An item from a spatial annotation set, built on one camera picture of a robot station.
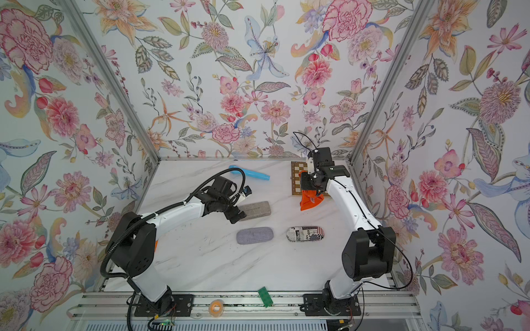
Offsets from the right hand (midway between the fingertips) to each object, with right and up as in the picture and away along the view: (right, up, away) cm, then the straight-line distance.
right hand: (305, 179), depth 87 cm
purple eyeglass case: (-21, -24, +1) cm, 32 cm away
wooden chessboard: (+2, +7, +30) cm, 31 cm away
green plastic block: (-17, -43, -12) cm, 48 cm away
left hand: (-27, -11, +4) cm, 29 cm away
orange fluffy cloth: (+1, -8, -3) cm, 9 cm away
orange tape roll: (-34, -46, -13) cm, 59 cm away
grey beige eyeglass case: (-22, -14, +9) cm, 27 cm away
